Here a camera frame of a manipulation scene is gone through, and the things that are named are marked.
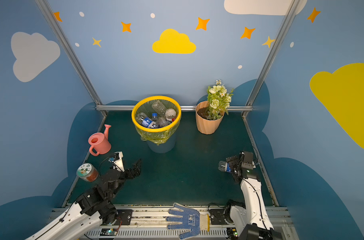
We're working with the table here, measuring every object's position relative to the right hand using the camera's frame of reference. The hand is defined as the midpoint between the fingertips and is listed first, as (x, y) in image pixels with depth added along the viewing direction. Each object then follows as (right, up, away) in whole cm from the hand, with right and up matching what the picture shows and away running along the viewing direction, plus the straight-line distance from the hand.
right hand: (233, 162), depth 84 cm
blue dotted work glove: (-25, -27, -11) cm, 38 cm away
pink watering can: (-81, +11, +6) cm, 82 cm away
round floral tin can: (-82, -4, -3) cm, 82 cm away
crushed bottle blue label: (-2, -5, +3) cm, 6 cm away
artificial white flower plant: (-6, +37, +8) cm, 39 cm away
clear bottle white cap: (-42, +23, +5) cm, 48 cm away
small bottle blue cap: (-46, +26, +2) cm, 53 cm away
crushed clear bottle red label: (-36, +27, -3) cm, 45 cm away
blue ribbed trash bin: (-42, +6, +17) cm, 46 cm away
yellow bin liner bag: (-43, +16, -7) cm, 47 cm away
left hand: (-53, +3, -9) cm, 54 cm away
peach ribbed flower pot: (-14, +22, +15) cm, 30 cm away
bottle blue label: (-48, +23, -6) cm, 54 cm away
